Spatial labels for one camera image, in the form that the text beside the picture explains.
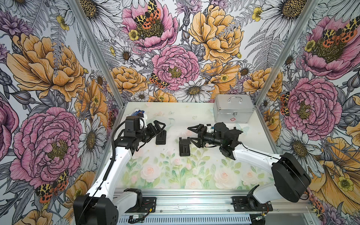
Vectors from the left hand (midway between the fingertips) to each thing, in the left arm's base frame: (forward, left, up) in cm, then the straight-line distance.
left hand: (161, 132), depth 79 cm
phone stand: (+8, +3, -19) cm, 21 cm away
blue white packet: (+33, +24, -18) cm, 45 cm away
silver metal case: (+26, -49, -8) cm, 56 cm away
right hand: (-2, -14, 0) cm, 15 cm away
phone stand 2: (-2, -13, -13) cm, 18 cm away
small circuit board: (-37, +11, -21) cm, 44 cm away
